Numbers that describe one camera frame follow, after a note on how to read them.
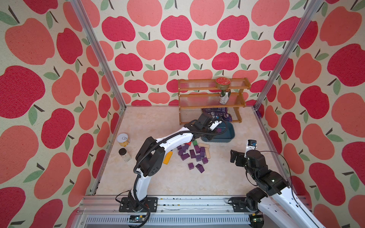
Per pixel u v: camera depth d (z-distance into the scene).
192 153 0.93
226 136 1.00
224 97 0.96
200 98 1.19
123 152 0.84
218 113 1.07
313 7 0.69
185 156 0.93
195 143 0.98
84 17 0.73
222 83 0.90
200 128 0.69
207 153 0.93
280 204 0.49
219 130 0.77
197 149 0.95
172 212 0.73
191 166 0.87
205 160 0.89
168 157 0.92
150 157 0.50
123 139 0.94
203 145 0.98
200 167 0.86
